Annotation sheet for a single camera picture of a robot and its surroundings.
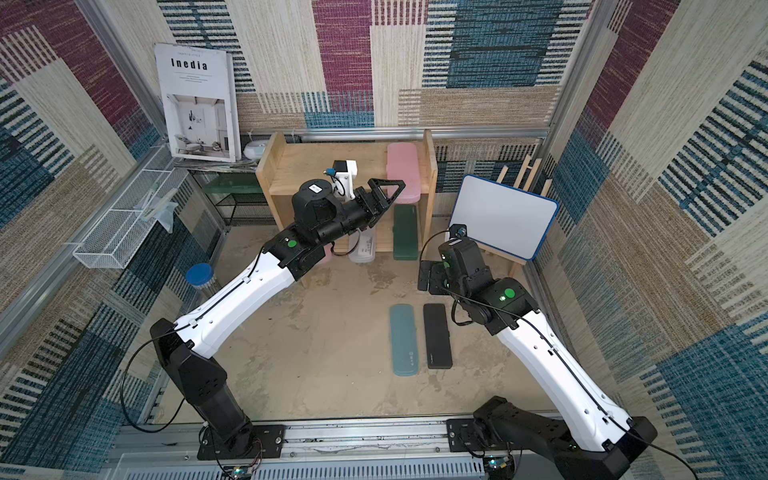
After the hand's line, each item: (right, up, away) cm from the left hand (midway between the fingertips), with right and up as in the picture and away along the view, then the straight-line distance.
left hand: (398, 189), depth 64 cm
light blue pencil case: (+3, -42, +26) cm, 49 cm away
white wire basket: (-66, -11, +7) cm, 67 cm away
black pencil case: (+13, -39, +28) cm, 50 cm away
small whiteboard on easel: (+32, -3, +27) cm, 42 cm away
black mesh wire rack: (-59, +3, +52) cm, 79 cm away
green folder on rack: (-52, +9, +35) cm, 63 cm away
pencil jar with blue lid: (-52, -20, +18) cm, 59 cm away
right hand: (+10, -16, +7) cm, 20 cm away
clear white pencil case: (-8, -12, +19) cm, 24 cm away
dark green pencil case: (+3, -9, +21) cm, 23 cm away
